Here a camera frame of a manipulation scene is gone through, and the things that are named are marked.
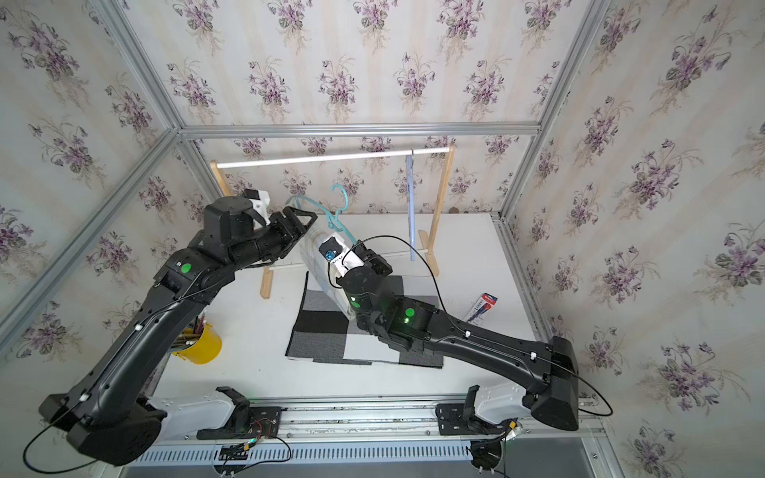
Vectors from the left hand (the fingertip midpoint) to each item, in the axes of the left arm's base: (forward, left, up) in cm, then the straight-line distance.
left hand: (318, 226), depth 63 cm
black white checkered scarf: (-7, +4, -40) cm, 40 cm away
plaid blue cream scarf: (+4, +3, -20) cm, 20 cm away
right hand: (-2, -11, -3) cm, 11 cm away
